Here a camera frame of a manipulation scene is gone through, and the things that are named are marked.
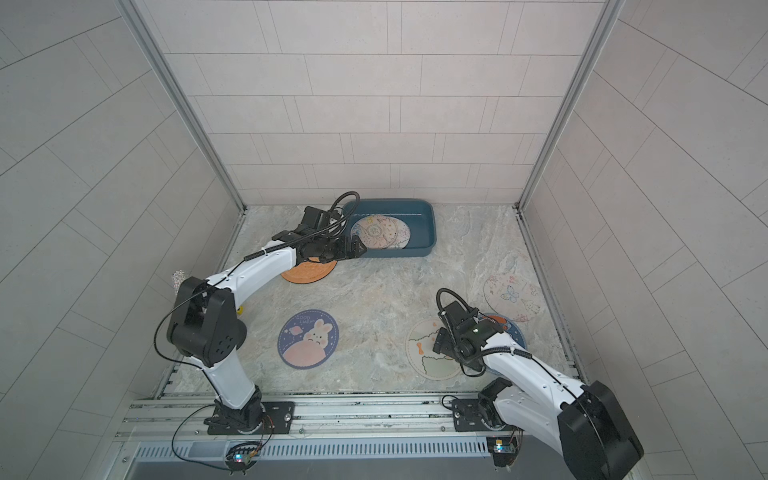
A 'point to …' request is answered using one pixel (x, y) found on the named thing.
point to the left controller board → (241, 457)
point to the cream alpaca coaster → (421, 357)
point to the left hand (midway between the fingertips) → (362, 247)
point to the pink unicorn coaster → (402, 237)
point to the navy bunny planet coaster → (308, 339)
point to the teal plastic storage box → (418, 213)
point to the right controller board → (504, 450)
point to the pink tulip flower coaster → (375, 231)
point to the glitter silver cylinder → (177, 277)
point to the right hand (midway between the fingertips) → (447, 351)
